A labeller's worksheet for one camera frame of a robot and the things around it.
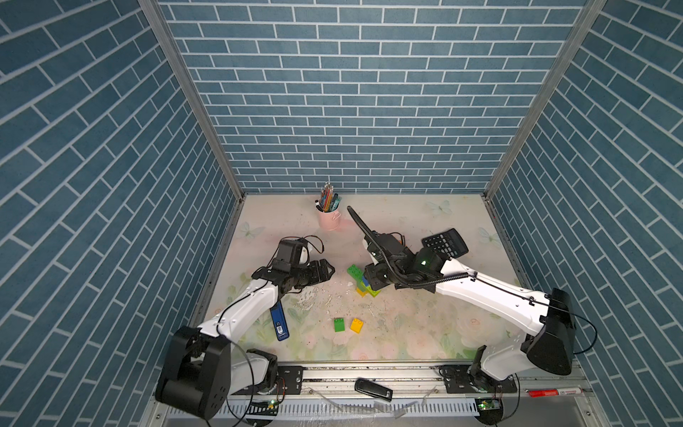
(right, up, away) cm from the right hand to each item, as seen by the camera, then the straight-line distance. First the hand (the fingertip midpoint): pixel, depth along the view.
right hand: (368, 276), depth 76 cm
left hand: (-11, -1, +9) cm, 14 cm away
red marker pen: (+50, -31, -4) cm, 59 cm away
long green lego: (-4, -1, +8) cm, 9 cm away
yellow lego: (-1, -9, +13) cm, 16 cm away
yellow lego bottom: (-3, -17, +6) cm, 18 cm away
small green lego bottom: (-9, -17, +6) cm, 20 cm away
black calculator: (+33, +7, +26) cm, 43 cm away
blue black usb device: (-27, -15, +5) cm, 31 cm away
